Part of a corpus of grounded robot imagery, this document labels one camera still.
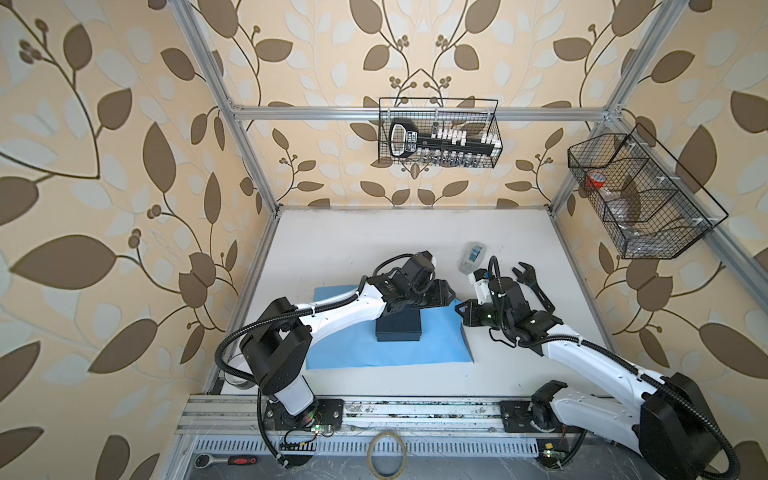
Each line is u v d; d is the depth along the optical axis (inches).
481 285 29.7
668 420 15.7
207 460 26.8
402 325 32.5
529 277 39.2
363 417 29.8
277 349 17.3
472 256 40.1
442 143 32.8
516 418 28.8
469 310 28.4
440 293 28.0
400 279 25.5
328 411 29.7
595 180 34.9
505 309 25.1
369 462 26.2
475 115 35.9
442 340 34.6
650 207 28.7
